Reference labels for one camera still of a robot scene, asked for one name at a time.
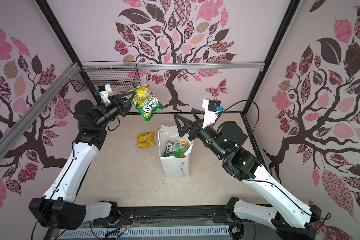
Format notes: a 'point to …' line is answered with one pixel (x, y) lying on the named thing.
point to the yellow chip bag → (146, 139)
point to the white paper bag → (173, 167)
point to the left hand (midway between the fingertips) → (137, 95)
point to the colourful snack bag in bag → (176, 149)
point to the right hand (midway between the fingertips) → (185, 111)
